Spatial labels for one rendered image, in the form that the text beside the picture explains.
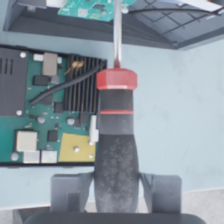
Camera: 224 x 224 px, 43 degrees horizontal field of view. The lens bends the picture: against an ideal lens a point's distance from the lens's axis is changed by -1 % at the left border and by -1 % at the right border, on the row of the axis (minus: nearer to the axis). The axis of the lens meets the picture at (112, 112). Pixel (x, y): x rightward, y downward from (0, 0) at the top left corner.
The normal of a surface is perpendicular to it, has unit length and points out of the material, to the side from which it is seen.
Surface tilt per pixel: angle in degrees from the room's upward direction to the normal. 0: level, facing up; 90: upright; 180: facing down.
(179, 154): 0
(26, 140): 0
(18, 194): 0
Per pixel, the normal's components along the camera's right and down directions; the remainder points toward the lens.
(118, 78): -0.02, -0.01
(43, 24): 0.40, 0.00
